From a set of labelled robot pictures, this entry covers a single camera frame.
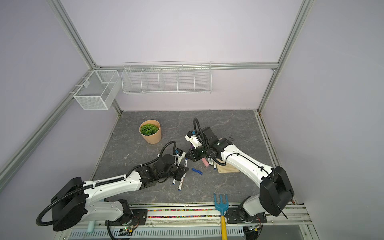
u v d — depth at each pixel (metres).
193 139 0.72
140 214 0.76
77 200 0.41
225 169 0.89
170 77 0.99
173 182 0.85
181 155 0.73
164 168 0.62
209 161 0.92
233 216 0.69
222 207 0.75
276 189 0.41
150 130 0.94
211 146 0.62
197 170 0.89
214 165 0.91
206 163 0.91
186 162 0.78
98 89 0.97
